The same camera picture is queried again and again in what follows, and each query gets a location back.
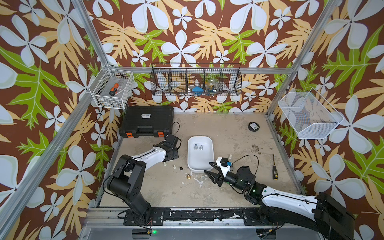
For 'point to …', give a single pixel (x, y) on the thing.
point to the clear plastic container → (212, 85)
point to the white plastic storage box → (200, 152)
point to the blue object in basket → (198, 90)
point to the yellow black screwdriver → (275, 172)
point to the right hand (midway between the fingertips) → (206, 167)
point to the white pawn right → (230, 157)
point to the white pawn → (164, 164)
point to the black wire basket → (195, 79)
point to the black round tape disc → (253, 126)
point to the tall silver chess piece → (195, 147)
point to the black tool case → (138, 120)
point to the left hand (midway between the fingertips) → (174, 152)
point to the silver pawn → (201, 148)
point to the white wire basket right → (310, 115)
